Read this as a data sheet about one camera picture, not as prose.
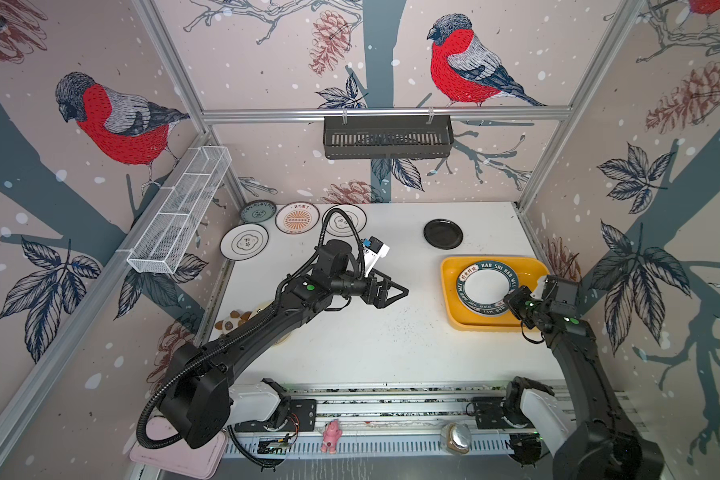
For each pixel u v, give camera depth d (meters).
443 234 1.13
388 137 1.05
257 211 1.22
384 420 0.73
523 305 0.72
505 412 0.73
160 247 0.72
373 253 0.67
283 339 0.86
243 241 1.10
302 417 0.73
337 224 1.17
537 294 0.73
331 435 0.69
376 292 0.65
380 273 0.76
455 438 0.62
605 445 0.38
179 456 0.68
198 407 0.40
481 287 0.97
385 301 0.64
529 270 0.98
